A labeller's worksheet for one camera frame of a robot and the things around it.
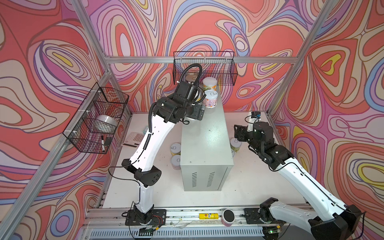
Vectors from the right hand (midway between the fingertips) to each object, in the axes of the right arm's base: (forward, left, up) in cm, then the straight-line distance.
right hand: (241, 129), depth 75 cm
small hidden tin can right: (-1, 0, -22) cm, 22 cm away
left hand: (+5, +23, +12) cm, 26 cm away
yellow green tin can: (+4, -2, -20) cm, 21 cm away
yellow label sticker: (-34, +18, -24) cm, 46 cm away
